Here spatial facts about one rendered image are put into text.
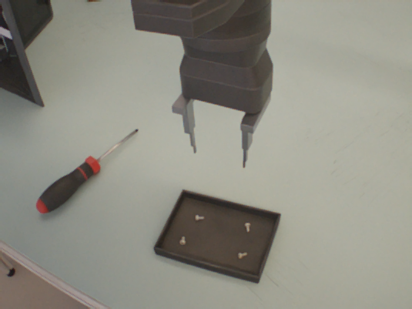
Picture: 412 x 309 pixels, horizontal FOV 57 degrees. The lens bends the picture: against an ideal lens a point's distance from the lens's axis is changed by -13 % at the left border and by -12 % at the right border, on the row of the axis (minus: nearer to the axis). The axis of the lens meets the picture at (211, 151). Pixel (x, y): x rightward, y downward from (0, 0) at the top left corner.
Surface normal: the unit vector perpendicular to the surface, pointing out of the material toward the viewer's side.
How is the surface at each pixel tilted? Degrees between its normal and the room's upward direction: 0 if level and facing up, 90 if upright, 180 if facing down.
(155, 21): 90
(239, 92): 90
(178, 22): 90
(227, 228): 0
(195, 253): 0
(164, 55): 0
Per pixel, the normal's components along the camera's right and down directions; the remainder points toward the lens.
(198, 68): -0.41, 0.64
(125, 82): -0.05, -0.69
